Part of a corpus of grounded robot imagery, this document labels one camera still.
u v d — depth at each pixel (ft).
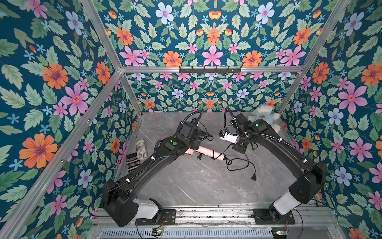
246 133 1.79
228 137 2.31
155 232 2.36
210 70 3.06
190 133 1.91
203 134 3.39
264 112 3.59
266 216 2.39
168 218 2.41
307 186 1.57
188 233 2.31
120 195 1.31
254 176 2.77
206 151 2.44
